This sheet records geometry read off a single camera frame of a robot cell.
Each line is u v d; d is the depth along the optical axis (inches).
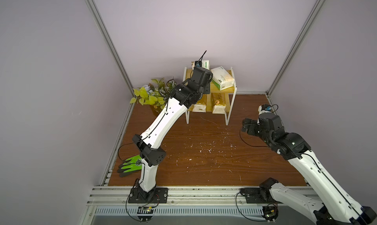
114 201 29.0
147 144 18.0
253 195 28.7
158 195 28.6
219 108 32.6
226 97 35.4
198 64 23.3
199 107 33.5
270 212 27.4
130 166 32.2
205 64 26.4
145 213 28.2
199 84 20.1
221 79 29.2
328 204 14.1
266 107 23.4
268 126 19.5
